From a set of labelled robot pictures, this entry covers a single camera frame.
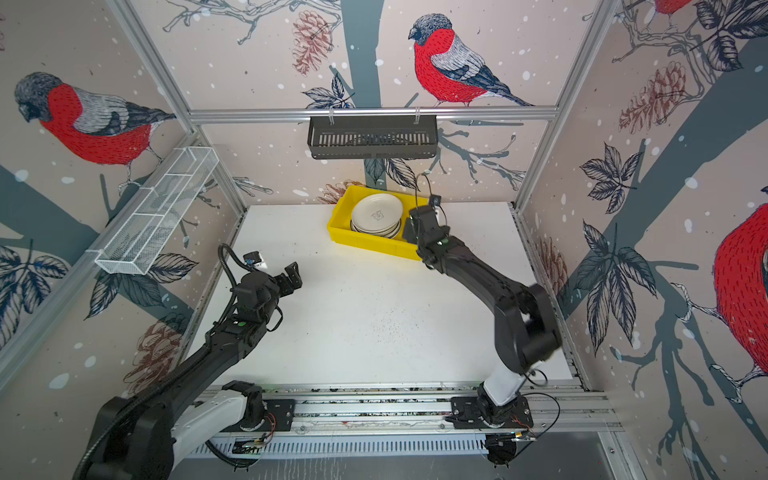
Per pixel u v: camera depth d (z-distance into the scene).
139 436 0.39
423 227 0.67
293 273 0.78
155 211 0.78
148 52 0.78
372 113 0.97
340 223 1.12
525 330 0.46
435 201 0.76
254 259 0.73
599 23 0.73
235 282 0.62
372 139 1.07
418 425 0.73
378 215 1.10
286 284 0.76
